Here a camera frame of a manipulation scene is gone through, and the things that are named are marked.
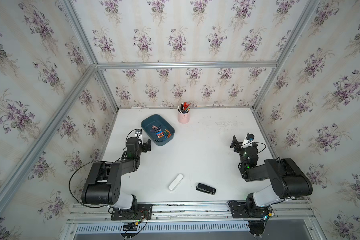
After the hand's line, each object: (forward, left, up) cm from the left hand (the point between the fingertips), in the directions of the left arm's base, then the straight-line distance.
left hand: (142, 139), depth 93 cm
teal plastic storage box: (+10, -10, -5) cm, 15 cm away
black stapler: (-29, -38, -4) cm, 48 cm away
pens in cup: (+25, -27, +3) cm, 37 cm away
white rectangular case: (-25, -22, -4) cm, 34 cm away
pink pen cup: (+18, -27, +1) cm, 32 cm away
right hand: (-2, -63, +5) cm, 63 cm away
